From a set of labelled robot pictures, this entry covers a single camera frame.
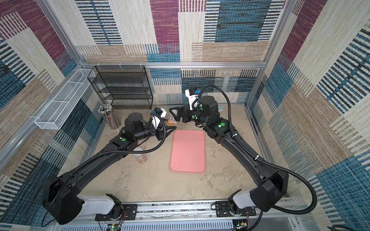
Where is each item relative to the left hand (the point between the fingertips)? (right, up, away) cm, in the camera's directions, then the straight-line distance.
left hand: (173, 124), depth 72 cm
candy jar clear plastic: (-2, 0, -1) cm, 2 cm away
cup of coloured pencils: (-44, +2, +28) cm, 52 cm away
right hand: (+3, +6, -2) cm, 7 cm away
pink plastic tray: (+7, -18, +23) cm, 30 cm away
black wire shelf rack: (-42, +27, +39) cm, 63 cm away
